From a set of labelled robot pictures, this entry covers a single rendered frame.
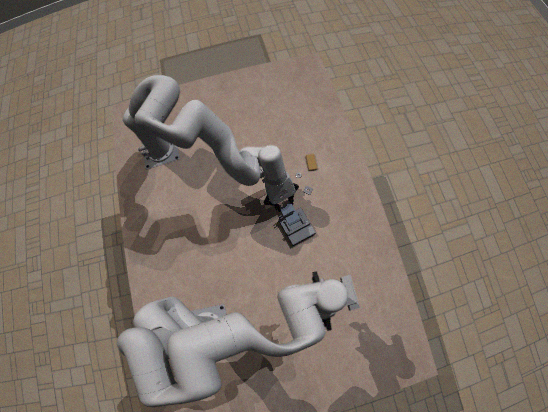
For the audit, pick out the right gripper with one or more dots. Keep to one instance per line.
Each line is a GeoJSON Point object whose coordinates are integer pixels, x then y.
{"type": "Point", "coordinates": [325, 317]}

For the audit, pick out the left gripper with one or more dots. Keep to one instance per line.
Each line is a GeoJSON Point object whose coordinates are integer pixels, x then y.
{"type": "Point", "coordinates": [278, 193]}

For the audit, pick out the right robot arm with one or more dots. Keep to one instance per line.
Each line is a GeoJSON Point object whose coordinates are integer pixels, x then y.
{"type": "Point", "coordinates": [194, 350]}

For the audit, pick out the tan rectangular plate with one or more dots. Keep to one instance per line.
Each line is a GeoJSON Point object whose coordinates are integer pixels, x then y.
{"type": "Point", "coordinates": [311, 162]}

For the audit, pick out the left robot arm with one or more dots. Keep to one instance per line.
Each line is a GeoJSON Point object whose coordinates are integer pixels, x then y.
{"type": "Point", "coordinates": [195, 120]}

